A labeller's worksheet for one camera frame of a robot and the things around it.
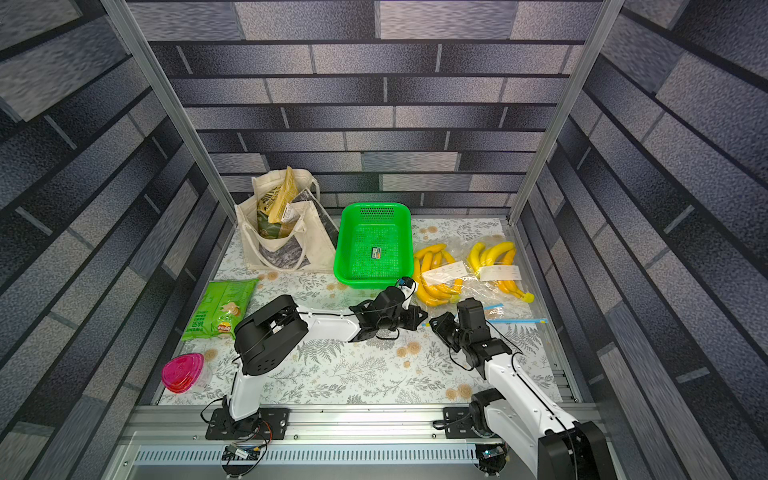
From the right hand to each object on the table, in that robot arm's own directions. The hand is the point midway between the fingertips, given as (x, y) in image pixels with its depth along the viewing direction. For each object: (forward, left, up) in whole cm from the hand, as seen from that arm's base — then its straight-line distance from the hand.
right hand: (429, 320), depth 86 cm
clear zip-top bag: (+5, -22, 0) cm, 22 cm away
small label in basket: (+29, +18, -5) cm, 34 cm away
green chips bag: (+1, +63, +2) cm, 63 cm away
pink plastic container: (-18, +64, +6) cm, 66 cm away
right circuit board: (-31, -15, -9) cm, 36 cm away
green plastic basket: (+43, +24, -4) cm, 49 cm away
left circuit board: (-33, +49, -5) cm, 60 cm away
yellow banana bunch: (+9, -3, 0) cm, 10 cm away
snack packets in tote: (+26, +47, +19) cm, 57 cm away
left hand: (+1, 0, +1) cm, 2 cm away
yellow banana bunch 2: (+21, -24, -1) cm, 32 cm away
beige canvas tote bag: (+20, +37, +11) cm, 43 cm away
